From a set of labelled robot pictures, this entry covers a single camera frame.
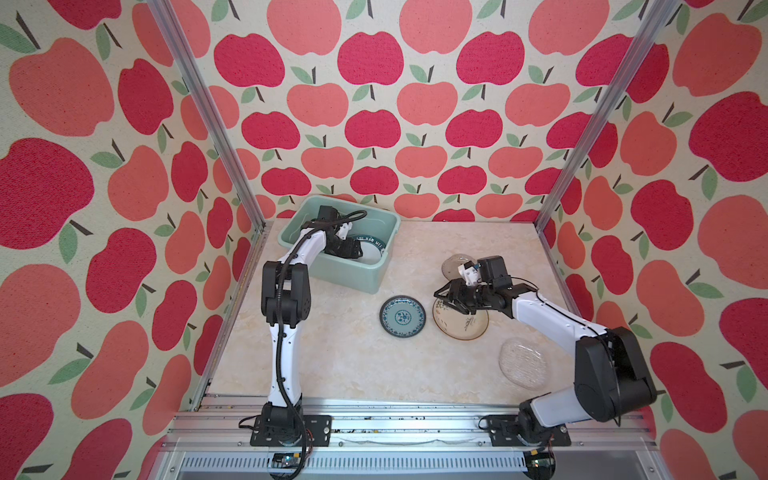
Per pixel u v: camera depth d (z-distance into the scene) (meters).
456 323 0.93
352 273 0.91
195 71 0.80
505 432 0.73
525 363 0.86
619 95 0.83
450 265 1.07
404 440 0.73
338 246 0.92
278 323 0.60
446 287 0.83
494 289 0.70
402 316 0.95
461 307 0.80
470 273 0.84
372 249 1.08
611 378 0.43
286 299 0.61
